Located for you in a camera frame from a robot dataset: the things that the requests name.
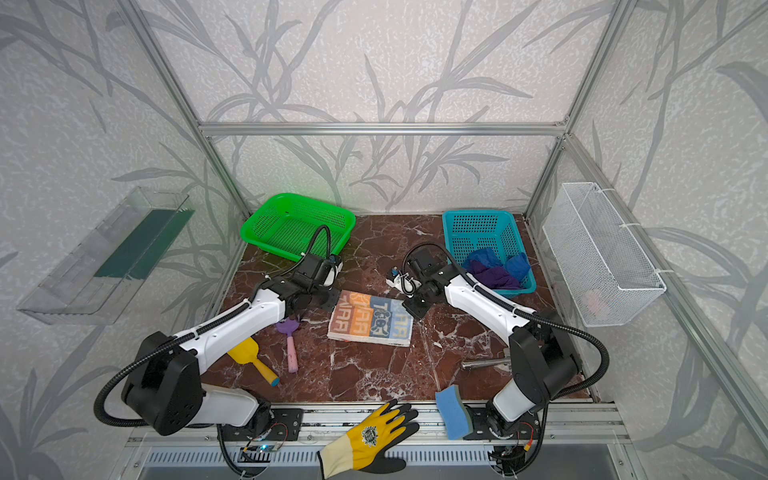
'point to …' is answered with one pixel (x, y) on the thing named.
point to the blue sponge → (457, 418)
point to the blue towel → (487, 257)
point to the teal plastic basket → (496, 230)
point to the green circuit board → (256, 454)
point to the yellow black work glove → (366, 447)
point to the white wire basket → (605, 270)
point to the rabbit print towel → (357, 316)
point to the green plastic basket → (295, 226)
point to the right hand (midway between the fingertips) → (411, 294)
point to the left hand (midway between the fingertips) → (336, 285)
